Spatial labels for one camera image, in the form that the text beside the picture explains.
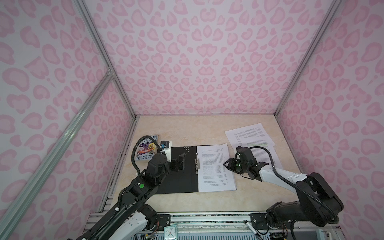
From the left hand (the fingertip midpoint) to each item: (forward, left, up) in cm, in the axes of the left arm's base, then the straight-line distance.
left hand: (177, 151), depth 74 cm
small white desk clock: (-31, +3, -20) cm, 37 cm away
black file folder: (-6, -2, -23) cm, 24 cm away
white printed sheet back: (+25, -37, -23) cm, 50 cm away
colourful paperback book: (+14, +23, -20) cm, 34 cm away
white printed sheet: (-4, -19, -22) cm, 29 cm away
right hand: (+1, -26, -17) cm, 31 cm away
